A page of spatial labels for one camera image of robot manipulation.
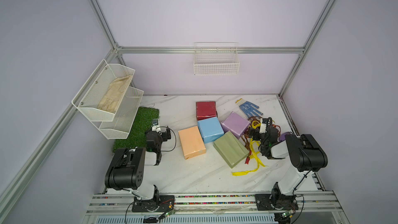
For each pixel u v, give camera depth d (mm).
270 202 732
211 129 954
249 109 1114
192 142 905
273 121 1014
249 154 896
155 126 804
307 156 480
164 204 734
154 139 716
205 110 1042
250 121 1039
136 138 938
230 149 863
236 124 957
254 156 882
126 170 461
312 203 750
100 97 790
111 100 768
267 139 780
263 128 872
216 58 946
